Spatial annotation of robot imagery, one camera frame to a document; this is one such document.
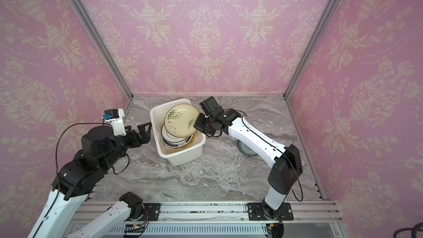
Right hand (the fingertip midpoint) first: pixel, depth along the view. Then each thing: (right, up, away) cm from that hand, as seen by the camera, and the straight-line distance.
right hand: (194, 126), depth 77 cm
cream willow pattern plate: (-8, +3, +4) cm, 9 cm away
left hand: (-18, +1, -15) cm, 23 cm away
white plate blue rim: (-14, -10, +16) cm, 23 cm away
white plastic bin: (-9, -13, -3) cm, 16 cm away
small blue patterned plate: (+28, -15, +17) cm, 36 cm away
